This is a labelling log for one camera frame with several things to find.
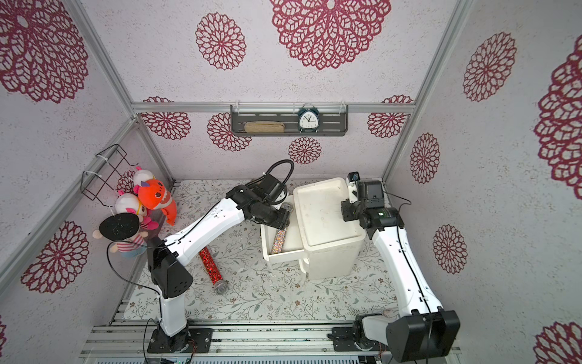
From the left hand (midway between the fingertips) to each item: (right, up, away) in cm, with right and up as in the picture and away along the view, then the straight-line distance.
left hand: (282, 223), depth 81 cm
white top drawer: (+4, -7, -1) cm, 8 cm away
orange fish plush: (-51, +11, +9) cm, 53 cm away
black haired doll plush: (-54, -1, -4) cm, 54 cm away
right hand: (+24, +8, -3) cm, 25 cm away
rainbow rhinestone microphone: (-1, -4, -2) cm, 4 cm away
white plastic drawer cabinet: (+16, -6, -12) cm, 20 cm away
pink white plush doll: (-58, +7, +5) cm, 59 cm away
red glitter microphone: (-23, -22, +1) cm, 32 cm away
